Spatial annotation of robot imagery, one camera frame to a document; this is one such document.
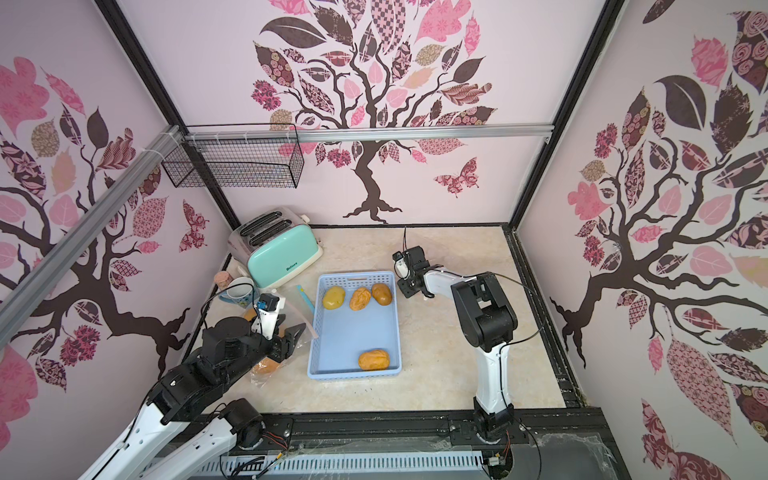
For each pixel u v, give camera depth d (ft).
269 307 1.90
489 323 1.75
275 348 2.00
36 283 1.71
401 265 3.05
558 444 2.37
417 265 2.67
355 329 2.94
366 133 3.10
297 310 2.76
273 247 2.96
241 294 2.97
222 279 3.00
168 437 1.49
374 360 2.65
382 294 3.11
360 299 3.08
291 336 2.05
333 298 3.09
